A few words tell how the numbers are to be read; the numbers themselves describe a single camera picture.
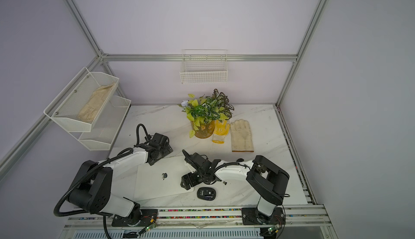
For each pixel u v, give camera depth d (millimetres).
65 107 681
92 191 434
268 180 449
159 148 729
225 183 839
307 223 733
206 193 782
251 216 732
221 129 1067
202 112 838
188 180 731
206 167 663
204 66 961
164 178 860
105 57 913
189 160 656
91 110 768
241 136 1027
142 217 729
